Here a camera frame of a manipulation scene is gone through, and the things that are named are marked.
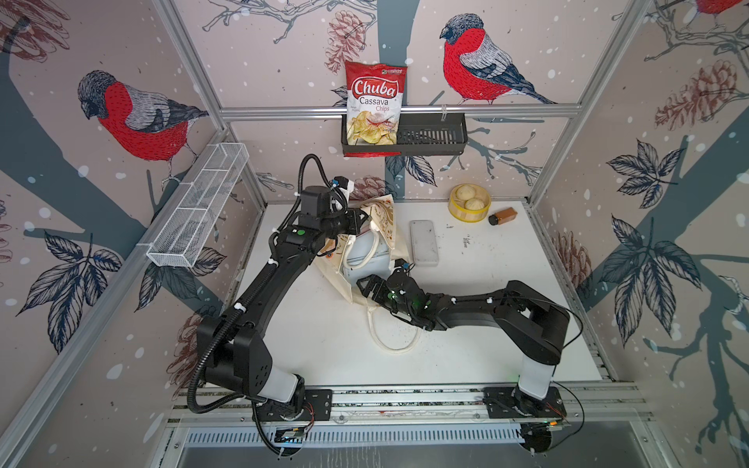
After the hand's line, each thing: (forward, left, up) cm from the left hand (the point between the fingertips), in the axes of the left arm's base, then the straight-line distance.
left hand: (373, 208), depth 78 cm
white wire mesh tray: (-3, +48, 0) cm, 48 cm away
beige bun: (+30, -36, -23) cm, 52 cm away
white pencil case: (+10, -18, -30) cm, 36 cm away
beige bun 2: (+26, -39, -25) cm, 53 cm away
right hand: (-13, +4, -22) cm, 26 cm away
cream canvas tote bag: (+1, -2, -4) cm, 5 cm away
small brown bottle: (+21, -50, -27) cm, 60 cm away
